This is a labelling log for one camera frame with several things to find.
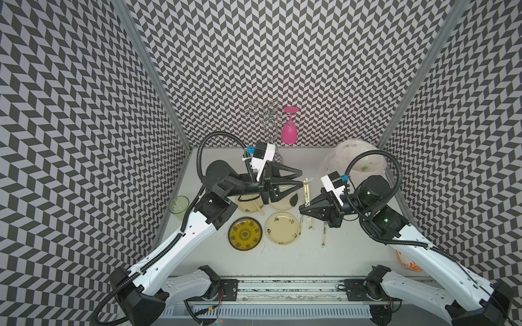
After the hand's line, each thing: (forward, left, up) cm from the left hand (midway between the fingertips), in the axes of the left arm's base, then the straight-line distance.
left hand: (301, 183), depth 49 cm
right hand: (-4, -1, -10) cm, 11 cm away
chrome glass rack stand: (+61, +8, -23) cm, 65 cm away
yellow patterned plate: (+4, +19, -45) cm, 49 cm away
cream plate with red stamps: (+6, +3, -44) cm, 44 cm away
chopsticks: (0, -14, -46) cm, 48 cm away
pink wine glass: (+48, -1, -24) cm, 54 cm away
